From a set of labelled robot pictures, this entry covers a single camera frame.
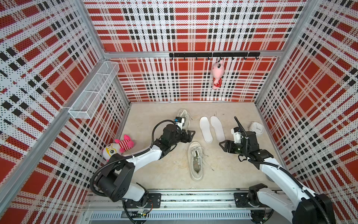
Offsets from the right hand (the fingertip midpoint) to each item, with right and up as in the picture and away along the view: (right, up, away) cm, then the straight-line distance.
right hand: (225, 144), depth 83 cm
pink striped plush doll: (-67, -3, +5) cm, 67 cm away
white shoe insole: (-9, +10, +22) cm, 26 cm away
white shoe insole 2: (+1, +7, +20) cm, 21 cm away
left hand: (-20, +7, +3) cm, 21 cm away
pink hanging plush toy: (-3, +47, +9) cm, 48 cm away
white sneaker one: (-26, +19, +18) cm, 37 cm away
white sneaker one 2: (-18, -5, -3) cm, 19 cm away
